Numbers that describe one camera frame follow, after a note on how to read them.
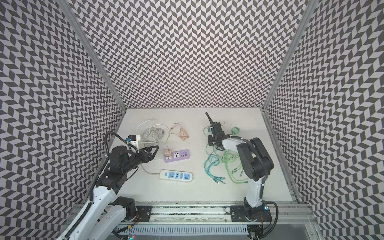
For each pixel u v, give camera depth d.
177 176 0.83
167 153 0.87
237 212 0.74
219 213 0.75
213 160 0.91
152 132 1.01
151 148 0.70
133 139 0.69
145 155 0.67
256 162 0.45
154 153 0.71
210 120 0.83
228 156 0.91
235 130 1.03
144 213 0.72
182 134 1.02
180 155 0.91
